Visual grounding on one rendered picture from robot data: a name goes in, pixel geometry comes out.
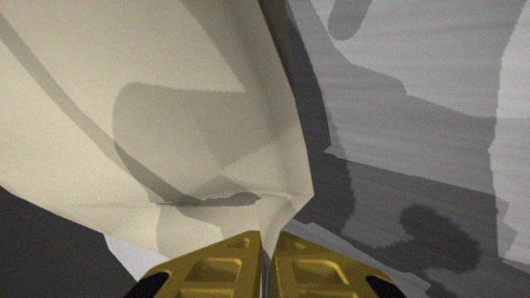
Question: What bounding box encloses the cream pillow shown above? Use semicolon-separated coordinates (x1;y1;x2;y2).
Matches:
0;0;315;298

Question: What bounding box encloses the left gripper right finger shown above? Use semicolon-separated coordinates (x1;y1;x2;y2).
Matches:
271;231;395;298

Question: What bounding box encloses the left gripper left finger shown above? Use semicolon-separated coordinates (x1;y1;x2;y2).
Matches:
140;230;262;298

